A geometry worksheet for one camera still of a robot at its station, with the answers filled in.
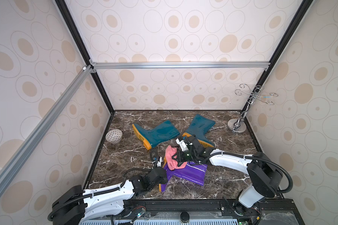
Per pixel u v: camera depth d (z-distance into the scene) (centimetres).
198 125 107
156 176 60
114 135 102
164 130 103
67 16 70
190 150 68
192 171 84
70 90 72
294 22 73
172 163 80
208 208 75
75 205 41
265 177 45
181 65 92
